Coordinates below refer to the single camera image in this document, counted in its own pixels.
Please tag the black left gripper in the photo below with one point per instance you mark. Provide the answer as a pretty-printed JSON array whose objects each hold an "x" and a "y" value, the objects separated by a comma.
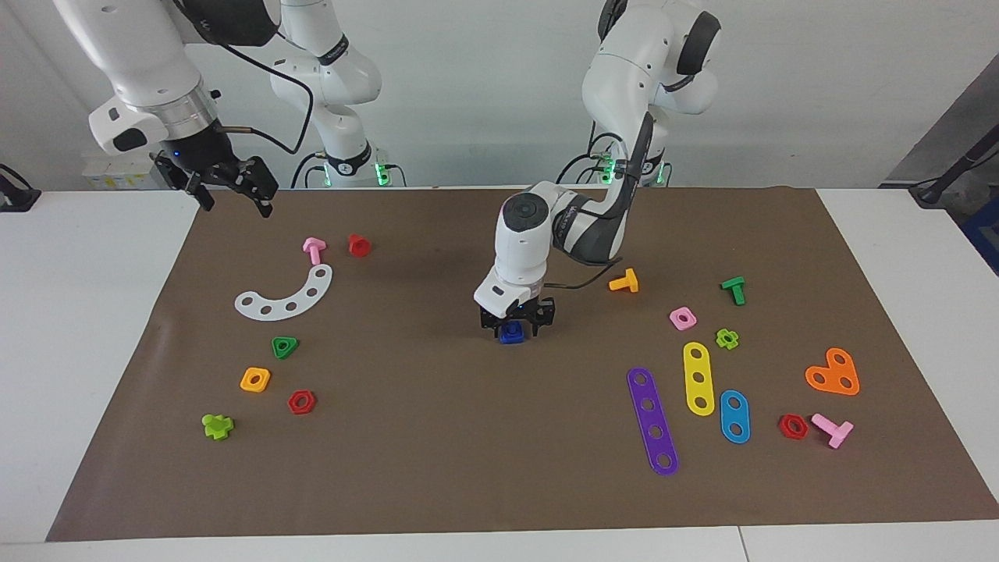
[{"x": 542, "y": 311}]

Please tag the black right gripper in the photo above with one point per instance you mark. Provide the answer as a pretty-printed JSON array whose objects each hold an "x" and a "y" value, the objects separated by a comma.
[{"x": 203, "y": 152}]

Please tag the blue square plastic nut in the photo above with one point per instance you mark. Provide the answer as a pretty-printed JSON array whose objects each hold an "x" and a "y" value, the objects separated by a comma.
[{"x": 511, "y": 339}]

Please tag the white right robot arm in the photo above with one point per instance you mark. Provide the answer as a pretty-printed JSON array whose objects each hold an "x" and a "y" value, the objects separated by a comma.
[{"x": 140, "y": 55}]

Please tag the pink plastic bolt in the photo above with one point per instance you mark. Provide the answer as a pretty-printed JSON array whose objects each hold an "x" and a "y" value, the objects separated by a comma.
[
  {"x": 837, "y": 431},
  {"x": 314, "y": 248}
]

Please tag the brown table mat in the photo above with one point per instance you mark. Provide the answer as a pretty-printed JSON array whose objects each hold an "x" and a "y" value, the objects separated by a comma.
[{"x": 468, "y": 437}]

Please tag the pale yellow box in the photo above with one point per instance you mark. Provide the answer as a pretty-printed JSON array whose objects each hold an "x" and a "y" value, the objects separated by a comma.
[{"x": 117, "y": 176}]

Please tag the white curved perforated plate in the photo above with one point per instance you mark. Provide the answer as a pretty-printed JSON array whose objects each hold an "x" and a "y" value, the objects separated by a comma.
[{"x": 301, "y": 299}]

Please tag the orange plastic bolt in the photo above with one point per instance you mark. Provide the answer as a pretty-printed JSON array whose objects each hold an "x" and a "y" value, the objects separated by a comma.
[{"x": 629, "y": 281}]

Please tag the red plastic bolt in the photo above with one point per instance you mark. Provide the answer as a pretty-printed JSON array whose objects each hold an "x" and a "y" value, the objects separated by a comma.
[{"x": 359, "y": 247}]

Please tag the purple four-hole plate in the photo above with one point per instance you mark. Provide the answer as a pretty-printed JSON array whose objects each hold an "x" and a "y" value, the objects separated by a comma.
[{"x": 645, "y": 393}]

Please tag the pink square plastic nut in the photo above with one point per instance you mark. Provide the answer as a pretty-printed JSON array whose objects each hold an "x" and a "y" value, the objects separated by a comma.
[{"x": 676, "y": 323}]

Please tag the green triangle plastic nut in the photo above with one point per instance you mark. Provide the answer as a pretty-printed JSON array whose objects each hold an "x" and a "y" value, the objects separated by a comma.
[{"x": 279, "y": 353}]

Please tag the yellow three-hole plate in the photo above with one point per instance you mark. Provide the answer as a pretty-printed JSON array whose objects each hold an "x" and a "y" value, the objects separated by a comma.
[{"x": 697, "y": 366}]

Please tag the orange square plastic nut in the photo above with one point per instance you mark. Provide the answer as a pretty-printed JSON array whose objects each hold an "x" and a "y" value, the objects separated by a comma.
[{"x": 245, "y": 385}]

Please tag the lime green cross nut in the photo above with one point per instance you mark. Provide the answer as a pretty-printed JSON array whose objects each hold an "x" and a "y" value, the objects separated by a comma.
[{"x": 720, "y": 341}]

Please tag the red hexagon plastic nut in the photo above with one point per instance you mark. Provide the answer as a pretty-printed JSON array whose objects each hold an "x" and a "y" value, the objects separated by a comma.
[
  {"x": 783, "y": 428},
  {"x": 291, "y": 403}
]

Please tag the black table clamp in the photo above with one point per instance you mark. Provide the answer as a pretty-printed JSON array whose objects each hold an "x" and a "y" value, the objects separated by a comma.
[{"x": 15, "y": 199}]

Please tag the green plastic bolt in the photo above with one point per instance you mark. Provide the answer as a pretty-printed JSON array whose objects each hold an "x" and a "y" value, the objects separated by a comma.
[{"x": 736, "y": 293}]

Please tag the lime green cross bolt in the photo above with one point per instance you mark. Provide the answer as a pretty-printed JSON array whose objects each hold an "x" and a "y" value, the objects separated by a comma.
[{"x": 217, "y": 428}]

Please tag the blue two-hole plate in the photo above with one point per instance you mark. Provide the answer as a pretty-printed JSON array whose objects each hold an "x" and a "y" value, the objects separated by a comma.
[{"x": 734, "y": 416}]

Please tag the orange angled three-hole plate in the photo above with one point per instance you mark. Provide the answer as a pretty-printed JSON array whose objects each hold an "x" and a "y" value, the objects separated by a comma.
[{"x": 832, "y": 373}]

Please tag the black stand pole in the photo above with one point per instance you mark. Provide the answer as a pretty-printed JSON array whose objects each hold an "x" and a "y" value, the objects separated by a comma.
[{"x": 933, "y": 191}]

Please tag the blue crate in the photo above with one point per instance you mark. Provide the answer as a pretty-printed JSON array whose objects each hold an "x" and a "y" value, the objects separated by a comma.
[{"x": 985, "y": 230}]

